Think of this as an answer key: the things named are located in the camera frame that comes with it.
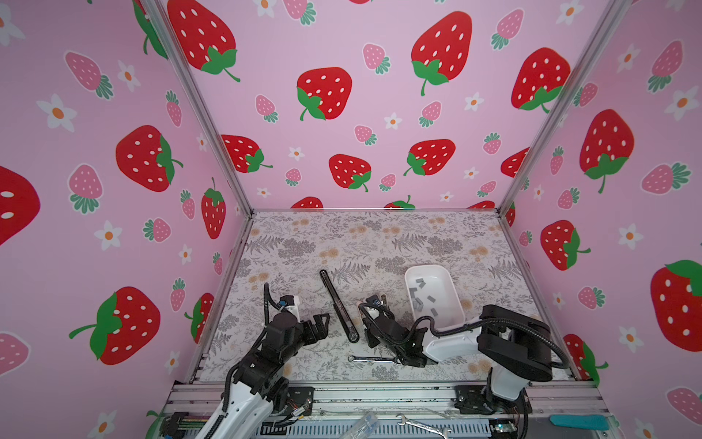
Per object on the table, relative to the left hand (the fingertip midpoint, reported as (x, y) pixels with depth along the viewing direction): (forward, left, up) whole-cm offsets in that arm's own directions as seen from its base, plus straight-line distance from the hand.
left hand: (319, 318), depth 81 cm
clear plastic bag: (-26, -14, -8) cm, 30 cm away
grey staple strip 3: (+11, -37, -8) cm, 39 cm away
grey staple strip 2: (+7, -37, -8) cm, 39 cm away
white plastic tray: (+14, -38, -9) cm, 42 cm away
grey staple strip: (+10, -33, -8) cm, 35 cm away
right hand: (+2, -13, -6) cm, 14 cm away
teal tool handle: (-24, -73, -7) cm, 77 cm away
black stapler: (-2, -10, -6) cm, 11 cm away
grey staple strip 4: (+17, -34, -9) cm, 39 cm away
